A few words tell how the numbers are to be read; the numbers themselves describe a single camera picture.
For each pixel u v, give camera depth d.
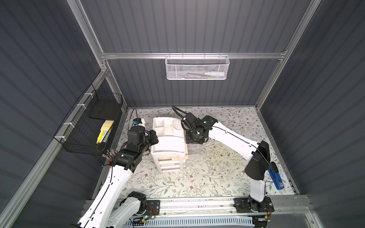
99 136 0.71
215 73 0.87
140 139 0.54
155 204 0.75
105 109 0.82
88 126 0.74
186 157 0.77
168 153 0.67
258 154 0.47
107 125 0.76
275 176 0.78
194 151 0.94
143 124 0.65
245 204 0.74
